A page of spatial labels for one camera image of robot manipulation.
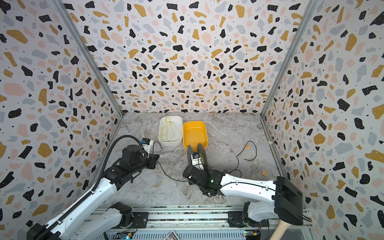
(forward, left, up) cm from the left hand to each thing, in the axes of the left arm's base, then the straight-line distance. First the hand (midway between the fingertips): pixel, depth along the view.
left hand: (159, 153), depth 78 cm
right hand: (-7, -16, -4) cm, 18 cm away
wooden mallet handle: (-33, -59, -15) cm, 70 cm away
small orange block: (+14, -54, -17) cm, 59 cm away
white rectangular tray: (+19, -6, -16) cm, 26 cm away
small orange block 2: (-4, -60, -17) cm, 63 cm away
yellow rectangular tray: (+27, -18, -18) cm, 37 cm away
